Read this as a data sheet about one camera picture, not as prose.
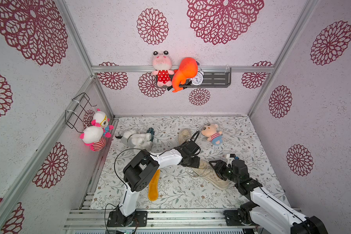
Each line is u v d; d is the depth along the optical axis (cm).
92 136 85
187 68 83
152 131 101
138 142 88
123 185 53
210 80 93
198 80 90
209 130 102
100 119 94
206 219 75
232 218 72
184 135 102
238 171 65
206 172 85
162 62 82
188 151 73
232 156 80
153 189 81
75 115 75
